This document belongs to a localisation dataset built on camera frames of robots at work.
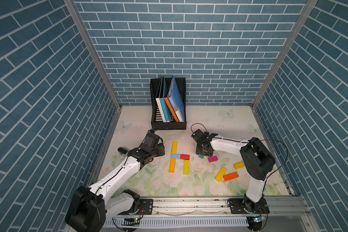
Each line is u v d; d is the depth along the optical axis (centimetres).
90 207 40
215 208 75
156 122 110
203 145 69
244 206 67
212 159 90
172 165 89
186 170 87
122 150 90
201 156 90
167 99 85
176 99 103
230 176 84
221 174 85
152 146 64
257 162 50
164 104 87
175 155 93
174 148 96
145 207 73
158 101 85
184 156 93
